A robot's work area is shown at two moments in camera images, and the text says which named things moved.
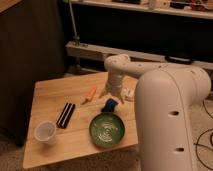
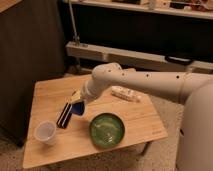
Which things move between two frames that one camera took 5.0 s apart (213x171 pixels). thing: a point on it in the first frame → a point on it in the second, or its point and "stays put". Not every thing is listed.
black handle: x=178 y=60 stays put
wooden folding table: x=70 y=118 stays put
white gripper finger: x=103 y=93 → x=76 y=97
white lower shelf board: x=105 y=52 stays put
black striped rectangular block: x=66 y=114 stays put
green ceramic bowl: x=106 y=129 stays put
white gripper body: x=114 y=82 → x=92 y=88
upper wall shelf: x=198 y=8 stays put
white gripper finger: x=120 y=97 → x=85 y=108
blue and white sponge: x=109 y=106 → x=78 y=104
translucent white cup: x=45 y=132 stays put
